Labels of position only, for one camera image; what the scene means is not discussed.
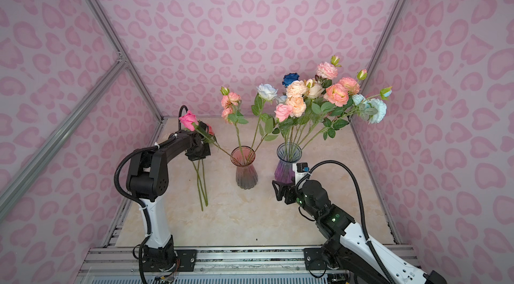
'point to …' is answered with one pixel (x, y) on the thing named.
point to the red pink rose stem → (201, 181)
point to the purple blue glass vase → (288, 153)
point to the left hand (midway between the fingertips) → (205, 152)
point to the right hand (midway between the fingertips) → (281, 180)
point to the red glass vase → (243, 157)
